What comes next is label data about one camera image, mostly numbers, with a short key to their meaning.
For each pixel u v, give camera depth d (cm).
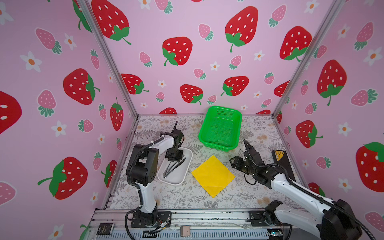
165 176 88
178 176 88
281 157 95
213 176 91
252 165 63
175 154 82
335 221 40
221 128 114
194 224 73
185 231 69
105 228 70
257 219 73
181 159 86
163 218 74
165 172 90
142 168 51
